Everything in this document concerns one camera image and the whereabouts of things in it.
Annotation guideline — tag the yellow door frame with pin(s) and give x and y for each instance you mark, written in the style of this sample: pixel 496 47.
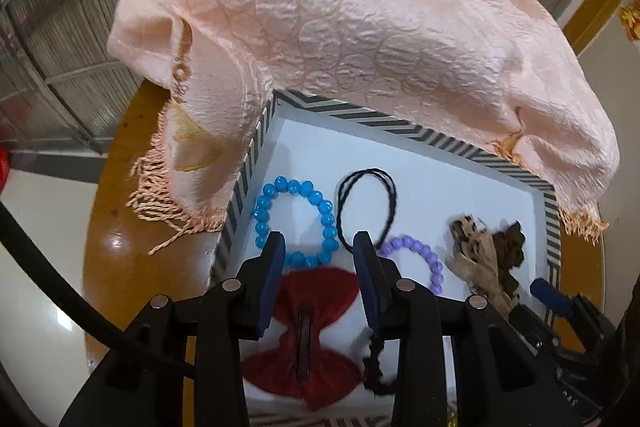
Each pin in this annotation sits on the yellow door frame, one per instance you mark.
pixel 597 9

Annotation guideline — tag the striped cardboard box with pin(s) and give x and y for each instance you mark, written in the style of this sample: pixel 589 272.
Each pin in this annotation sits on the striped cardboard box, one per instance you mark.
pixel 425 187

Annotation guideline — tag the red wall decoration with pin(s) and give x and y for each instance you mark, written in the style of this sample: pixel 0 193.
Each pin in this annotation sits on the red wall decoration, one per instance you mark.
pixel 632 22

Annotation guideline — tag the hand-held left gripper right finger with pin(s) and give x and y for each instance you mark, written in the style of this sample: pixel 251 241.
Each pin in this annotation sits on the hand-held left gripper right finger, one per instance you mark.
pixel 362 279

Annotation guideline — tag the pink fringed scarf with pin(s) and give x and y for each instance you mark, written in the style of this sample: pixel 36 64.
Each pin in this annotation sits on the pink fringed scarf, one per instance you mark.
pixel 350 7

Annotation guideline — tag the red bow hair clip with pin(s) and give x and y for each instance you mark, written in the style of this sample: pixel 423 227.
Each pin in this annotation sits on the red bow hair clip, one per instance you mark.
pixel 330 294

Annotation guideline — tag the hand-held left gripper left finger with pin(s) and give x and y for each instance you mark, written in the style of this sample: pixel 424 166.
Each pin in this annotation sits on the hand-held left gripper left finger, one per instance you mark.
pixel 272 279

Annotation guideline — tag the red bag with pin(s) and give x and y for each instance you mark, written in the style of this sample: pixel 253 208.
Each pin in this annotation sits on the red bag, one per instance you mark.
pixel 3 169

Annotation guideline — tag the beige leopard scrunchie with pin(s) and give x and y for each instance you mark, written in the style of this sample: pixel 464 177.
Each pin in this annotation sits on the beige leopard scrunchie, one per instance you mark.
pixel 475 262

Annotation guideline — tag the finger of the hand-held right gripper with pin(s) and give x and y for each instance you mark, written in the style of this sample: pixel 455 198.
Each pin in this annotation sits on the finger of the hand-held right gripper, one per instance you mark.
pixel 532 329
pixel 550 298

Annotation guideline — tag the metal gate door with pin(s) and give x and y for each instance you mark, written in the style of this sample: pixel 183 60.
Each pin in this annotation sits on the metal gate door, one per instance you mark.
pixel 75 32

